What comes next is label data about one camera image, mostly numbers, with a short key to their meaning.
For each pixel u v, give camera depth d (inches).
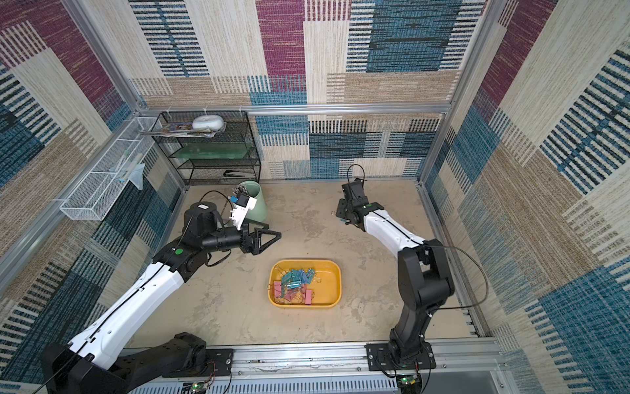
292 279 34.3
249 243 24.3
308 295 33.0
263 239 24.3
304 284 34.3
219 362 29.0
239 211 24.7
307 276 34.8
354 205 28.2
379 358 28.7
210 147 42.1
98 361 15.2
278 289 33.3
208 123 35.1
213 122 35.1
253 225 28.0
